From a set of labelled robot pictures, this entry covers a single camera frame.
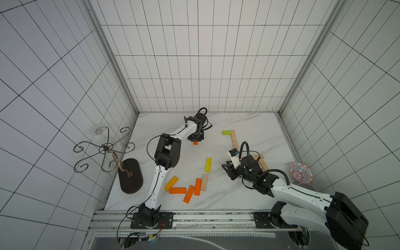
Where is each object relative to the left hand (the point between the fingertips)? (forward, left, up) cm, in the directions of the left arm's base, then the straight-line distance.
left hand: (195, 141), depth 103 cm
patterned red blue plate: (-22, -62, +1) cm, 66 cm away
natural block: (-26, -6, 0) cm, 27 cm away
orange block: (-30, -2, 0) cm, 30 cm away
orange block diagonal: (-3, 0, +1) cm, 3 cm away
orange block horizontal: (-32, +8, 0) cm, 33 cm away
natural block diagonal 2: (-17, -42, +1) cm, 45 cm away
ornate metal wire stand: (-25, +35, +29) cm, 52 cm away
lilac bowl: (-30, -60, +5) cm, 67 cm away
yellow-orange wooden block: (-28, +13, 0) cm, 31 cm away
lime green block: (+7, -21, 0) cm, 23 cm away
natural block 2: (-23, -30, +21) cm, 43 cm away
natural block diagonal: (+3, -26, 0) cm, 27 cm away
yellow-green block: (-16, -8, 0) cm, 18 cm away
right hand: (-18, -17, +9) cm, 27 cm away
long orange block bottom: (-34, +2, 0) cm, 34 cm away
